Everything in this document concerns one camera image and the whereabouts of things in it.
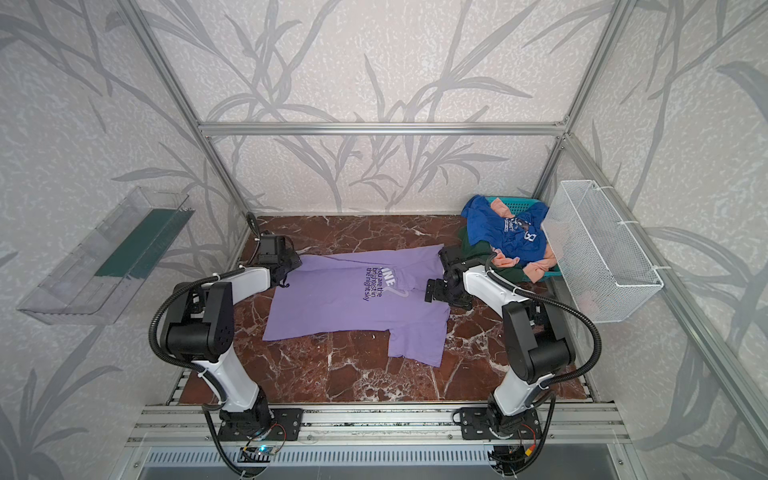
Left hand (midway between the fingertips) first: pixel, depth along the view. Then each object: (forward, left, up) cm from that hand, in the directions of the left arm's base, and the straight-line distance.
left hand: (294, 245), depth 100 cm
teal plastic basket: (+22, -81, -1) cm, 84 cm away
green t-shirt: (-3, -64, +2) cm, 64 cm away
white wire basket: (-27, -79, +28) cm, 88 cm away
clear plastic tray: (-28, +31, +23) cm, 48 cm away
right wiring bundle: (-57, -65, -9) cm, 87 cm away
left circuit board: (-56, -3, -7) cm, 57 cm away
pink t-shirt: (-11, -78, +3) cm, 79 cm away
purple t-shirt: (-13, -29, -8) cm, 33 cm away
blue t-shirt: (+4, -78, +1) cm, 78 cm away
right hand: (-15, -49, -3) cm, 52 cm away
